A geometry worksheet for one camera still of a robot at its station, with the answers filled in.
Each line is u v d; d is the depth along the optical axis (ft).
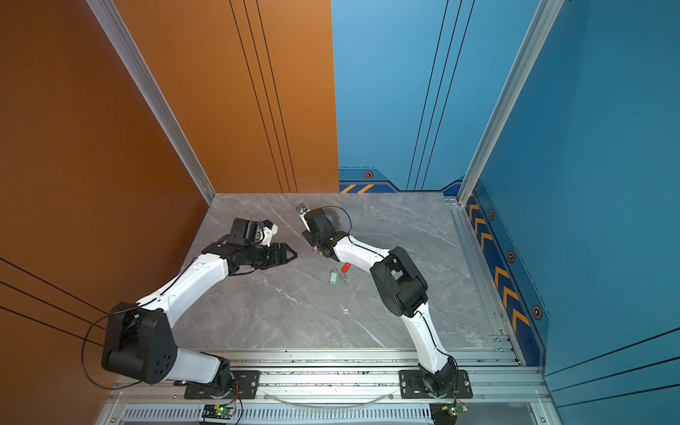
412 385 2.37
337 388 2.44
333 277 3.13
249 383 2.42
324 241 2.47
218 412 2.32
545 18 2.30
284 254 2.53
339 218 3.59
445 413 2.29
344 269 3.17
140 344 1.40
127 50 2.48
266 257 2.46
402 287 1.82
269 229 2.61
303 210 2.72
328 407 2.32
